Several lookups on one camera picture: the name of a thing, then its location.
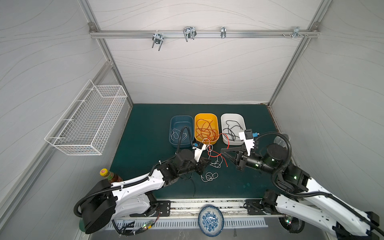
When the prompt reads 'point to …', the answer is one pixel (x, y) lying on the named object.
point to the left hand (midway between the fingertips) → (213, 160)
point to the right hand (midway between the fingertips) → (224, 147)
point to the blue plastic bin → (176, 124)
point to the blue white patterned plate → (211, 221)
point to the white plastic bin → (232, 124)
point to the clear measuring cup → (278, 140)
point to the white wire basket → (83, 128)
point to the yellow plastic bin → (214, 124)
